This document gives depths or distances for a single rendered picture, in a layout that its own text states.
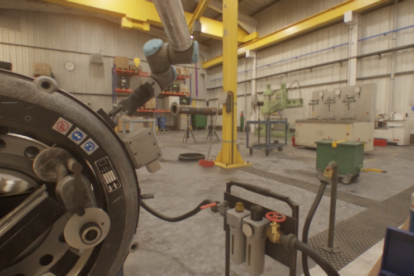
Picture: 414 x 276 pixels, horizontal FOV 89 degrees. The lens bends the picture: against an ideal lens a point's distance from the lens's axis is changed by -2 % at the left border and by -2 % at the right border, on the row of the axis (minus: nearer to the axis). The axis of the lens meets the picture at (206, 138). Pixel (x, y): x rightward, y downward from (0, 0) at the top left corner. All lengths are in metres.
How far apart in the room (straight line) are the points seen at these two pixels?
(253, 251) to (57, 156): 0.76
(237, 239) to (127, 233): 0.48
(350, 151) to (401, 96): 7.72
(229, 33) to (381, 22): 8.40
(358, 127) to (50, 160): 5.97
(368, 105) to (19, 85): 6.44
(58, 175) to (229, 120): 3.56
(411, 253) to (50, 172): 0.93
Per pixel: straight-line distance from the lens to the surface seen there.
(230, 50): 4.21
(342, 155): 3.38
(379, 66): 11.36
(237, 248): 1.04
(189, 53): 0.94
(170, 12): 0.81
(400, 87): 10.96
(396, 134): 9.46
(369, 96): 6.56
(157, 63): 1.00
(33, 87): 0.66
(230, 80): 4.09
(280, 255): 0.99
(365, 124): 6.35
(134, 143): 0.72
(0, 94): 0.65
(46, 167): 0.70
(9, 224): 0.67
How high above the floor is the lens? 0.86
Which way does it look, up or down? 5 degrees down
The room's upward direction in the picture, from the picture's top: straight up
